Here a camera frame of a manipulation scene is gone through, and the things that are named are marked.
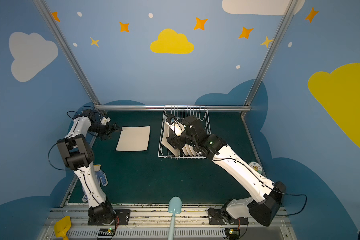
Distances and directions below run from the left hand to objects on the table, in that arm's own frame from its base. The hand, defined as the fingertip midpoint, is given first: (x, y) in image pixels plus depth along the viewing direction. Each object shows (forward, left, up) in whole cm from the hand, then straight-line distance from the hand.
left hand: (115, 133), depth 98 cm
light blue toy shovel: (-43, -42, -7) cm, 60 cm away
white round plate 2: (-15, -49, +4) cm, 51 cm away
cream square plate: (+1, -11, -7) cm, 13 cm away
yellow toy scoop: (-52, +12, -6) cm, 54 cm away
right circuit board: (-53, -71, -11) cm, 89 cm away
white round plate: (-15, -47, +4) cm, 49 cm away
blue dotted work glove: (-28, +2, -7) cm, 28 cm away
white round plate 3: (-15, -52, +2) cm, 54 cm away
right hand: (-15, -42, +24) cm, 50 cm away
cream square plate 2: (-14, -35, +12) cm, 40 cm away
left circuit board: (-53, -9, -10) cm, 55 cm away
